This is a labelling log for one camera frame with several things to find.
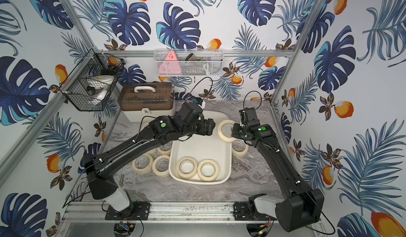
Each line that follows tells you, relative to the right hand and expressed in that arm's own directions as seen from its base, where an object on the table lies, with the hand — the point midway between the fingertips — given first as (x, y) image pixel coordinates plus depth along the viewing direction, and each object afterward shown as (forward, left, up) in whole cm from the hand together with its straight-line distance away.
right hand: (238, 129), depth 80 cm
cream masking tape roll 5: (-18, +15, -19) cm, 30 cm away
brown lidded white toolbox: (+19, +54, +1) cm, 57 cm away
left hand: (-3, +15, +11) cm, 19 cm away
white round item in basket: (+16, +72, +14) cm, 75 cm away
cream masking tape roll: (-5, +8, 0) cm, 10 cm away
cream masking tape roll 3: (-11, +42, -20) cm, 48 cm away
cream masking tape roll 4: (-17, +28, -18) cm, 38 cm away
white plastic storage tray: (0, +20, -19) cm, 27 cm away
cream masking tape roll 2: (+1, -4, -21) cm, 22 cm away
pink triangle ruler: (+34, +37, +15) cm, 52 cm away
